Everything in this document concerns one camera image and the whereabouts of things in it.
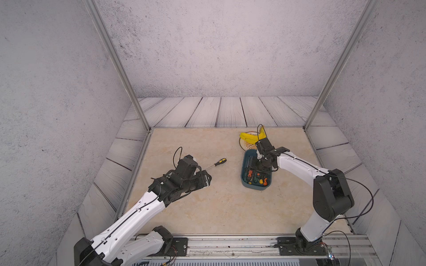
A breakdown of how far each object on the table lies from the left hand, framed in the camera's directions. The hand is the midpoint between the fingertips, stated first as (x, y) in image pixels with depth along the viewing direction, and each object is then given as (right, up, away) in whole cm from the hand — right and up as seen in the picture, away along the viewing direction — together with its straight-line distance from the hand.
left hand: (210, 180), depth 74 cm
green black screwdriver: (+24, -4, +18) cm, 30 cm away
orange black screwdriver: (+21, -1, +17) cm, 27 cm away
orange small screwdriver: (+29, -6, +17) cm, 35 cm away
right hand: (+21, +3, +16) cm, 27 cm away
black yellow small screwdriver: (+5, +4, +27) cm, 28 cm away
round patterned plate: (+22, +14, +37) cm, 45 cm away
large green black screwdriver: (+19, 0, +20) cm, 27 cm away
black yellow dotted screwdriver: (+26, -5, +16) cm, 31 cm away
